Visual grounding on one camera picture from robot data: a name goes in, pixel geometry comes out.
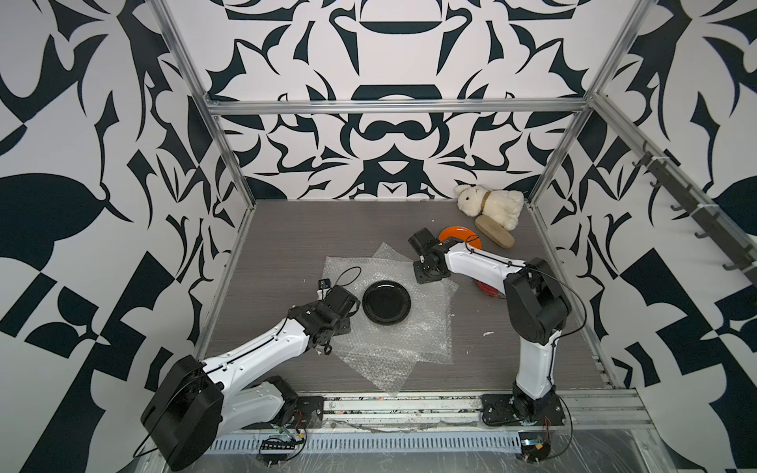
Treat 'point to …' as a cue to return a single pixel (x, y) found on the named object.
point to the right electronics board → (533, 446)
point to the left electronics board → (276, 450)
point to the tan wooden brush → (494, 232)
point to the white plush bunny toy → (501, 206)
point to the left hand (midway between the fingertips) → (338, 314)
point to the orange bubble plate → (461, 233)
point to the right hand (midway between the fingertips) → (425, 269)
